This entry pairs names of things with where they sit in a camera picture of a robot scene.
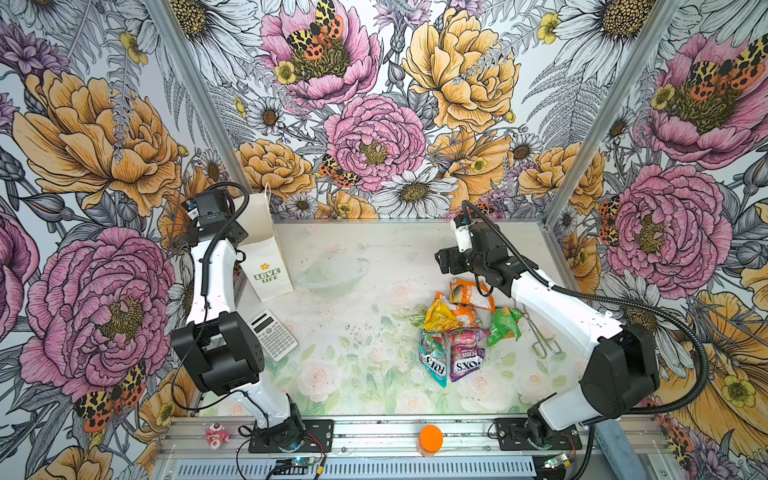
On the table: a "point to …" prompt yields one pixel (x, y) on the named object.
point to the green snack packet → (504, 325)
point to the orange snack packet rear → (462, 292)
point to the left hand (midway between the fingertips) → (225, 245)
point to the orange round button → (430, 438)
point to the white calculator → (276, 339)
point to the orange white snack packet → (467, 316)
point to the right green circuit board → (557, 461)
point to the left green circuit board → (304, 460)
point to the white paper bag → (264, 252)
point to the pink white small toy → (215, 436)
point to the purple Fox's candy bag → (467, 355)
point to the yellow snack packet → (439, 318)
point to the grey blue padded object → (613, 444)
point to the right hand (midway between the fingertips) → (450, 260)
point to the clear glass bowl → (335, 275)
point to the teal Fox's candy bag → (433, 350)
